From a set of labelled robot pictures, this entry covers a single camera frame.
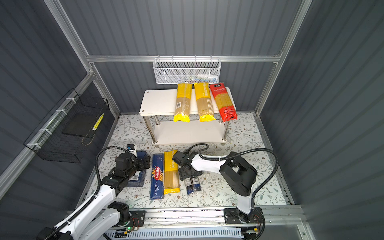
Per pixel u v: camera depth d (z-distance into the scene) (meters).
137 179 0.79
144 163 0.77
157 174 0.85
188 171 0.64
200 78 0.93
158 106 0.76
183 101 0.74
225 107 0.71
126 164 0.65
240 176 0.49
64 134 0.72
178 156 0.71
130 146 0.74
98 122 0.78
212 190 0.83
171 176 0.86
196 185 0.82
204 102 0.75
